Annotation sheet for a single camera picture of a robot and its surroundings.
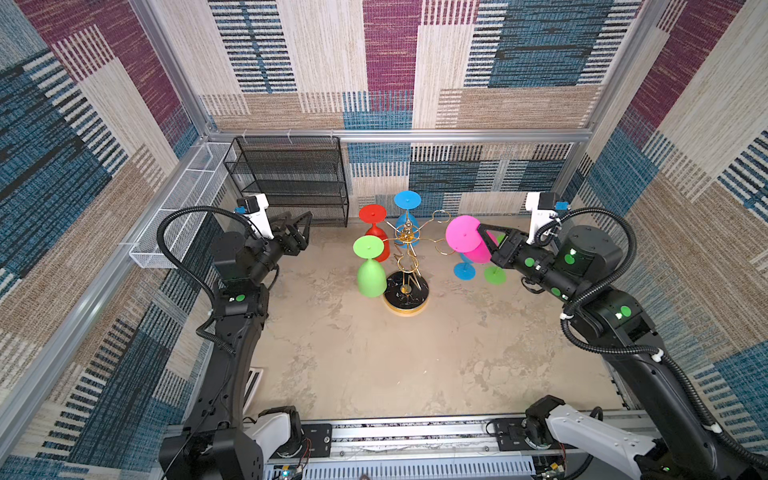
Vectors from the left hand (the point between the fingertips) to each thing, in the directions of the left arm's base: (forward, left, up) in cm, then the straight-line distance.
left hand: (301, 209), depth 68 cm
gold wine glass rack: (+1, -25, -37) cm, 45 cm away
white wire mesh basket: (+17, +32, -7) cm, 37 cm away
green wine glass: (-6, -15, -19) cm, 25 cm away
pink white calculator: (-24, +16, -37) cm, 47 cm away
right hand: (-11, -37, +3) cm, 38 cm away
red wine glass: (+9, -16, -10) cm, 21 cm away
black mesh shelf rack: (+40, +14, -20) cm, 46 cm away
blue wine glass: (+2, -24, -9) cm, 26 cm away
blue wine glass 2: (+10, -46, -39) cm, 62 cm away
